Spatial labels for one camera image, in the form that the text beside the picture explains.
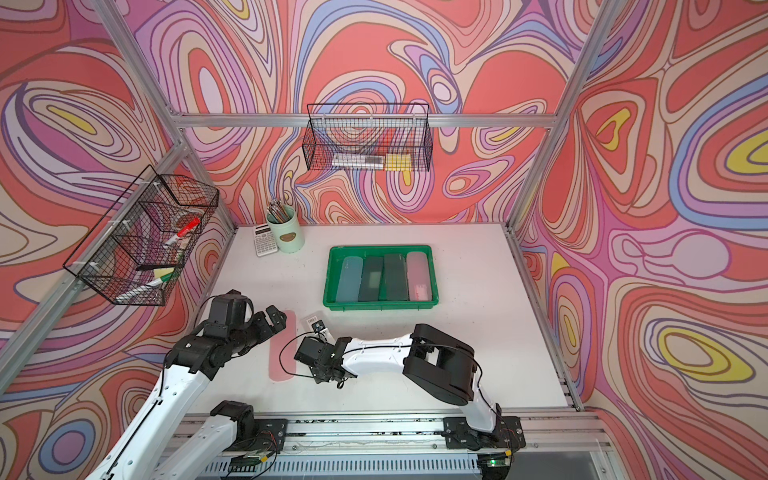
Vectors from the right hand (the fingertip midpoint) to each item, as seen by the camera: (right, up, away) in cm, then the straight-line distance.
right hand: (335, 366), depth 86 cm
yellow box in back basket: (+19, +61, +5) cm, 64 cm away
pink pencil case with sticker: (+26, +25, +15) cm, 39 cm away
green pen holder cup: (-20, +40, +19) cm, 48 cm away
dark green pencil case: (+18, +23, +16) cm, 34 cm away
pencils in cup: (-23, +48, +16) cm, 55 cm away
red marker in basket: (-36, +40, -10) cm, 55 cm away
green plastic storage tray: (-3, +29, +18) cm, 34 cm away
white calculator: (-33, +38, +29) cm, 58 cm away
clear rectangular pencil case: (-10, +11, +5) cm, 16 cm away
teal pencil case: (+2, +24, +16) cm, 29 cm away
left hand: (-14, +15, -8) cm, 22 cm away
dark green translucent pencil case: (+10, +24, +17) cm, 31 cm away
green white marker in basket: (-41, +26, -16) cm, 51 cm away
